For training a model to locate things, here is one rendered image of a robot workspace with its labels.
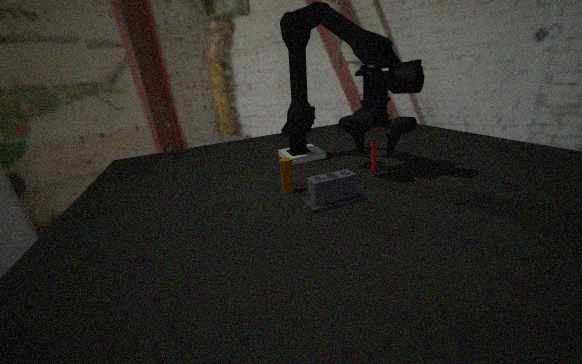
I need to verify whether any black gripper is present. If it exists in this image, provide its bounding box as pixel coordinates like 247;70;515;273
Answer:
338;93;417;158

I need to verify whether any orange cylinder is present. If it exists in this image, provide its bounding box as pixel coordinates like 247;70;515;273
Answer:
279;158;295;193

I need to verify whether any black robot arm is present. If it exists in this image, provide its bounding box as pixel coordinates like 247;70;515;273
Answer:
280;2;424;156

